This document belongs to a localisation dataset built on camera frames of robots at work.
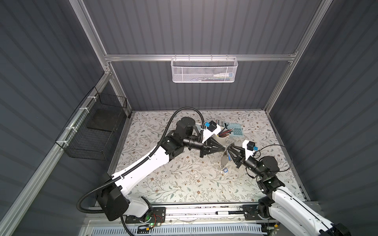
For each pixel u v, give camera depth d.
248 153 0.64
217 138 0.93
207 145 0.56
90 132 0.73
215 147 0.60
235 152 0.72
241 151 0.69
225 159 0.63
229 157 0.72
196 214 0.75
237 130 1.08
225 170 0.77
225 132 0.95
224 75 0.91
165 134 0.53
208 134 0.55
